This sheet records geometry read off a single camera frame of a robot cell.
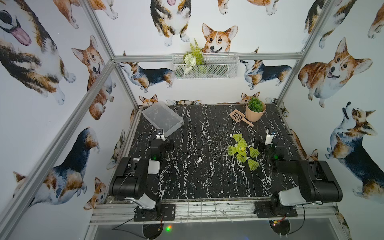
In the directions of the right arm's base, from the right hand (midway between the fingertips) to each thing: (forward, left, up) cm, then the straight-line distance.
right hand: (262, 136), depth 93 cm
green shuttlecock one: (+2, +13, -5) cm, 14 cm away
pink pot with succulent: (+19, +1, +4) cm, 19 cm away
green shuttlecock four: (-10, +13, -8) cm, 18 cm away
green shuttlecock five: (-16, +8, -5) cm, 19 cm away
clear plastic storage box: (+23, +67, -6) cm, 71 cm away
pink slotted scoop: (+23, +11, -8) cm, 27 cm away
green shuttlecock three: (-8, +5, -7) cm, 12 cm away
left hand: (+1, +61, +2) cm, 61 cm away
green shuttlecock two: (-7, +19, -5) cm, 21 cm away
